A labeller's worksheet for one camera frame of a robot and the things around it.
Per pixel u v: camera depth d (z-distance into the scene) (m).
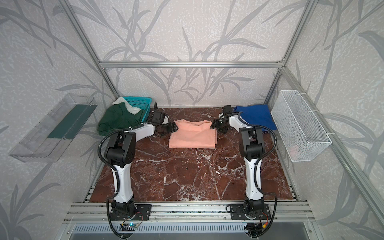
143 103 1.15
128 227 0.72
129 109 1.16
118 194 0.62
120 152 0.56
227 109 0.87
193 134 1.02
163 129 0.91
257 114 1.19
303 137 0.61
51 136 0.65
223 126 0.93
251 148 0.60
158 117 0.85
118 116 1.08
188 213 0.75
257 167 0.61
